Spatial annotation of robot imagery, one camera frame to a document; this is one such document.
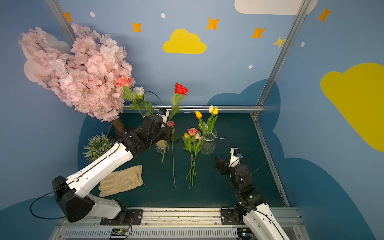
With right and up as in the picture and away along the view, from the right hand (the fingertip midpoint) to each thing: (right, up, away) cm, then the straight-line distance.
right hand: (226, 154), depth 79 cm
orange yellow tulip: (-15, +22, +2) cm, 26 cm away
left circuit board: (-54, -37, -7) cm, 66 cm away
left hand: (-30, +17, -4) cm, 34 cm away
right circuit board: (+7, -38, -6) cm, 39 cm away
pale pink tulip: (-15, +4, +21) cm, 26 cm away
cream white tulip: (-7, +25, +9) cm, 28 cm away
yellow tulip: (-5, +24, +5) cm, 25 cm away
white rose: (-44, +27, +5) cm, 52 cm away
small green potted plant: (-72, +5, +3) cm, 72 cm away
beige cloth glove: (-60, -17, +7) cm, 63 cm away
